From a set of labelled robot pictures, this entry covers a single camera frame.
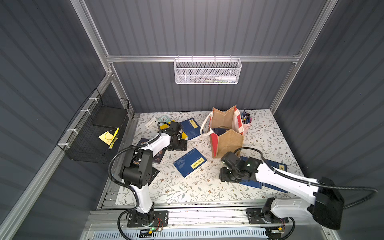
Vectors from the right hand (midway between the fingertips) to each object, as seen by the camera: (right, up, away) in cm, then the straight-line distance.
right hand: (223, 177), depth 79 cm
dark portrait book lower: (-39, 0, +8) cm, 40 cm away
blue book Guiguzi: (+39, +3, +11) cm, 40 cm away
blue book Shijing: (+2, +24, +25) cm, 35 cm away
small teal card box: (-39, +33, +36) cm, 63 cm away
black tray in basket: (-61, +32, 0) cm, 69 cm away
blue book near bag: (-17, +26, +30) cm, 43 cm away
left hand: (-23, +14, +15) cm, 31 cm away
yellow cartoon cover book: (-31, +27, +3) cm, 42 cm away
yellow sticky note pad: (-59, +22, -5) cm, 63 cm away
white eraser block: (-47, +30, +31) cm, 64 cm away
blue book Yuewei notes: (-18, +5, +12) cm, 23 cm away
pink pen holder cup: (+20, +27, +22) cm, 40 cm away
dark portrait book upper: (-39, +7, +14) cm, 42 cm away
